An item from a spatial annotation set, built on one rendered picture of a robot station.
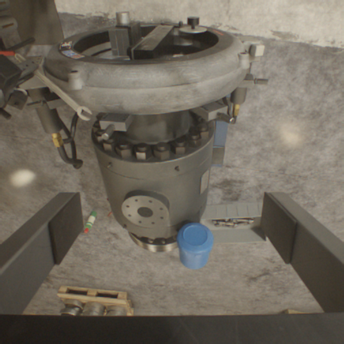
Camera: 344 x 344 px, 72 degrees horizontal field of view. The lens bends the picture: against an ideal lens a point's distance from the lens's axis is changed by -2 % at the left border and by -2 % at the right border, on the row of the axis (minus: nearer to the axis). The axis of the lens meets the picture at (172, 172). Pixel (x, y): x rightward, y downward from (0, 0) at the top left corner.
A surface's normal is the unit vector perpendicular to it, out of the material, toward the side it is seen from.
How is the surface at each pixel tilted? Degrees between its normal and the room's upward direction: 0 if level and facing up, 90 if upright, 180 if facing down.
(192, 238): 90
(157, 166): 12
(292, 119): 0
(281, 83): 0
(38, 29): 0
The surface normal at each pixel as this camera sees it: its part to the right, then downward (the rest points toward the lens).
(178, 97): 0.30, 0.61
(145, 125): -0.09, 0.70
